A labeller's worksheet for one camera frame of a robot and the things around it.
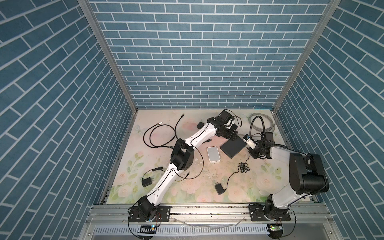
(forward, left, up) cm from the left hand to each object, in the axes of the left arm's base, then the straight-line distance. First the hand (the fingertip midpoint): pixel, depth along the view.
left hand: (232, 136), depth 97 cm
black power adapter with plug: (-19, -5, -5) cm, 20 cm away
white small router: (-10, +13, -5) cm, 17 cm away
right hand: (-5, -13, -4) cm, 14 cm away
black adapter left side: (-27, +51, -5) cm, 58 cm away
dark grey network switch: (-7, +1, -4) cm, 8 cm away
